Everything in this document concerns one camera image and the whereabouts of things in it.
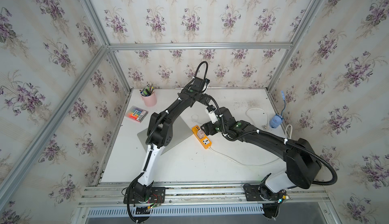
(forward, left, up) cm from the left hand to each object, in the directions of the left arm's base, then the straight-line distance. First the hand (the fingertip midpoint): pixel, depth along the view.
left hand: (202, 95), depth 98 cm
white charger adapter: (-25, +1, -5) cm, 26 cm away
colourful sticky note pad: (-5, +45, -13) cm, 47 cm away
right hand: (-22, -3, -1) cm, 22 cm away
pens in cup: (+7, +37, -2) cm, 38 cm away
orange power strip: (-28, -1, -11) cm, 30 cm away
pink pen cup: (+3, +37, -9) cm, 38 cm away
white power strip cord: (-40, -21, -13) cm, 47 cm away
